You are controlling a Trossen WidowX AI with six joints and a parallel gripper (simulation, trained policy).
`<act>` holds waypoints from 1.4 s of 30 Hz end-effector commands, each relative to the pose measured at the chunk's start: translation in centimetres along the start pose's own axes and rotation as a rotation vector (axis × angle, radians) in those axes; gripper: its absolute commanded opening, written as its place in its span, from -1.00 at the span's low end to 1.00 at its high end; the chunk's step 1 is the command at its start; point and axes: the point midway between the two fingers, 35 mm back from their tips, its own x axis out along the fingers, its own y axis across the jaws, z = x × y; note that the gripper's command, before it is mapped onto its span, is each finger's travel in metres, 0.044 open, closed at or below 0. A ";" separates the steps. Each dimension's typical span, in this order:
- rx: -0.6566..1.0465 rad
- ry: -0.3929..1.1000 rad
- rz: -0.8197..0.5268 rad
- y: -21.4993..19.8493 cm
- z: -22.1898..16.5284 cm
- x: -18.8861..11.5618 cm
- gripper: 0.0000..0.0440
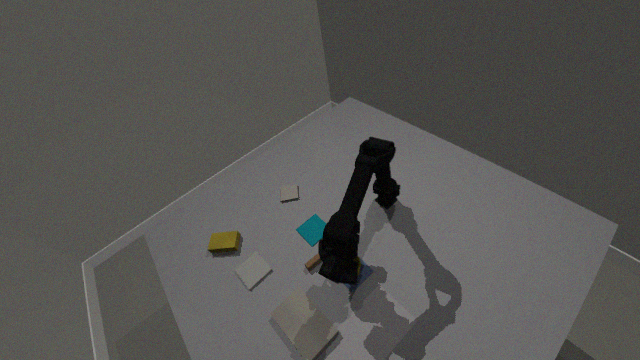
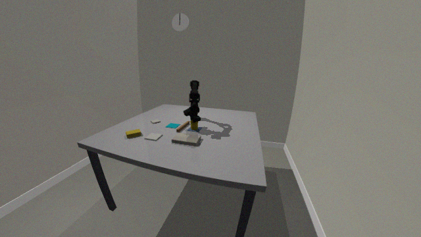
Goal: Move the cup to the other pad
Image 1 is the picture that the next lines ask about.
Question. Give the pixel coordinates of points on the yellow rectangular block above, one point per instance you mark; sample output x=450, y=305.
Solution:
x=224, y=242

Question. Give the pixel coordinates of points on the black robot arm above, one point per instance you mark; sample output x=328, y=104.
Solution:
x=340, y=236

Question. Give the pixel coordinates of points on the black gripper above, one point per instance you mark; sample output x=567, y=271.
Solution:
x=350, y=274

